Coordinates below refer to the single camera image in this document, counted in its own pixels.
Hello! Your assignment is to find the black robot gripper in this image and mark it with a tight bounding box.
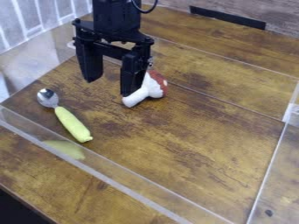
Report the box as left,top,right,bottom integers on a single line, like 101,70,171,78
73,0,155,97

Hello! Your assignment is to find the spoon with yellow handle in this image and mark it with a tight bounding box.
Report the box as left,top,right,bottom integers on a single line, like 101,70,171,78
37,88,94,143

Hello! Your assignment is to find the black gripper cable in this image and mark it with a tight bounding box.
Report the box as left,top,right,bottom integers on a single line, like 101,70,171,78
130,0,161,14

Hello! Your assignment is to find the black strip on table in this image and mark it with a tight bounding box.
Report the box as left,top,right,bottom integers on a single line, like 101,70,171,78
190,5,268,30

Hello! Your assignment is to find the clear acrylic enclosure wall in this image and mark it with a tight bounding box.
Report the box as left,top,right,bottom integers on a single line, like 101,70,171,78
0,24,299,224

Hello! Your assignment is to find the red and white toy mushroom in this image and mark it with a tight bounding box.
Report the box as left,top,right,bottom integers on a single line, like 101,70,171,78
123,70,169,108

